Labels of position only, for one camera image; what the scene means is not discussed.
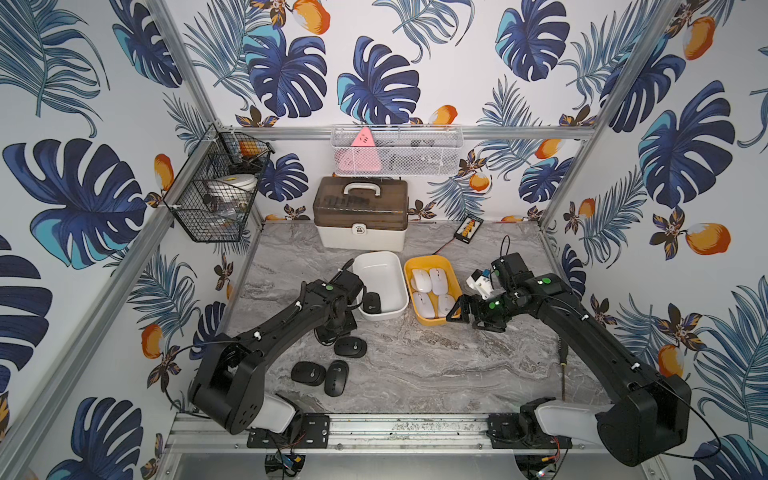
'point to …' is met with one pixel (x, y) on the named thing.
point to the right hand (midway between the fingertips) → (462, 319)
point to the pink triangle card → (363, 154)
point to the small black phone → (468, 229)
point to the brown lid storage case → (365, 213)
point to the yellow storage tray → (425, 263)
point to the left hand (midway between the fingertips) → (344, 330)
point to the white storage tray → (382, 273)
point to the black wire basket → (214, 194)
